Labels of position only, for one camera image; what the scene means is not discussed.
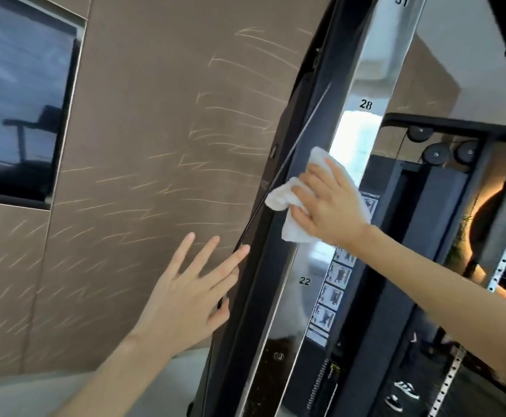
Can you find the person's right hand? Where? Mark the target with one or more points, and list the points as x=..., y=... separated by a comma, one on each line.
x=335, y=212

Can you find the person's left hand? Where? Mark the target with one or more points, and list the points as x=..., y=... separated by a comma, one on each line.
x=183, y=308

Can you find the white cleaning cloth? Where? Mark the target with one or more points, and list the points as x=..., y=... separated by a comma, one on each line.
x=279, y=197

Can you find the chrome numbered rail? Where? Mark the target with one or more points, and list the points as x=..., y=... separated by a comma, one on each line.
x=365, y=82

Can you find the strip of exercise pictogram stickers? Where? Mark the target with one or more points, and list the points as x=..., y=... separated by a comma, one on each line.
x=337, y=273

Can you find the black weight stack cover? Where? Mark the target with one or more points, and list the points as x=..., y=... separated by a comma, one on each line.
x=413, y=199

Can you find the black pulley wheel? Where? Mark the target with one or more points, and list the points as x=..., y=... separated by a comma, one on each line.
x=437, y=154
x=466, y=152
x=421, y=133

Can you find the black weight stack plates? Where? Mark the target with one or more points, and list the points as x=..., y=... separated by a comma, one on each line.
x=322, y=382

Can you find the round backlit wall mirror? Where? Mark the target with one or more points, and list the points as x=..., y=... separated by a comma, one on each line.
x=483, y=221

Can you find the wall-mounted black screen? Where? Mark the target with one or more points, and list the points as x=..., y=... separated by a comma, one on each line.
x=23, y=104

